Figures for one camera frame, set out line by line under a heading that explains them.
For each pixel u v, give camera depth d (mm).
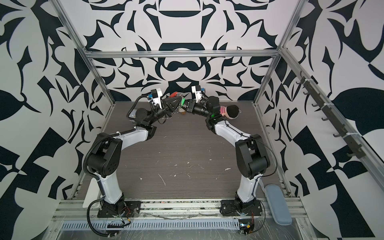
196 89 744
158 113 714
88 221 684
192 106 714
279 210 743
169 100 719
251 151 535
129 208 733
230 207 743
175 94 776
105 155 500
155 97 673
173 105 736
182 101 743
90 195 743
